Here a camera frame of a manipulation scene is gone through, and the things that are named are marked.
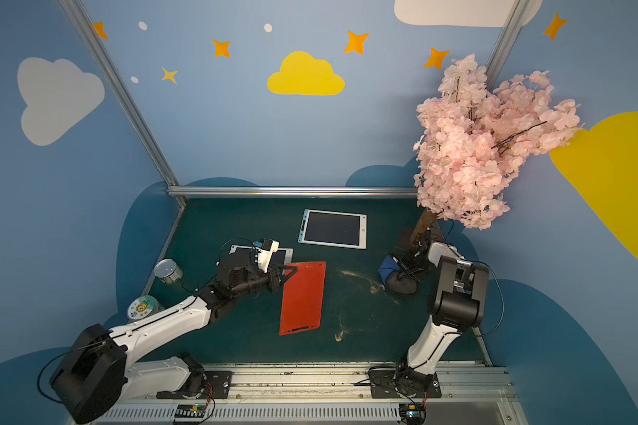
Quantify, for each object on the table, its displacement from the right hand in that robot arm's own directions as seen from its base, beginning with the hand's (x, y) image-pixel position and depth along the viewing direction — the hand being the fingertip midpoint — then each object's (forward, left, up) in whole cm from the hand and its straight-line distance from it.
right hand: (403, 266), depth 98 cm
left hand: (-12, +37, +18) cm, 43 cm away
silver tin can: (-10, +84, +5) cm, 85 cm away
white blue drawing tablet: (+18, +27, -1) cm, 32 cm away
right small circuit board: (-45, +2, -5) cm, 45 cm away
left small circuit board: (-49, +64, -4) cm, 81 cm away
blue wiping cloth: (-5, +5, +2) cm, 8 cm away
